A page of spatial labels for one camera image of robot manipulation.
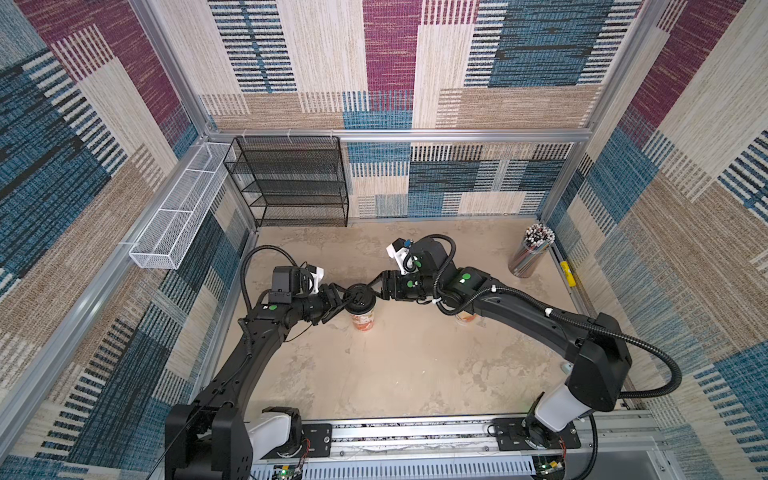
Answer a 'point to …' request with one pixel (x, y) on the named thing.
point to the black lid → (359, 299)
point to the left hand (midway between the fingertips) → (351, 302)
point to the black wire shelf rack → (291, 181)
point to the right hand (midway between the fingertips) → (379, 292)
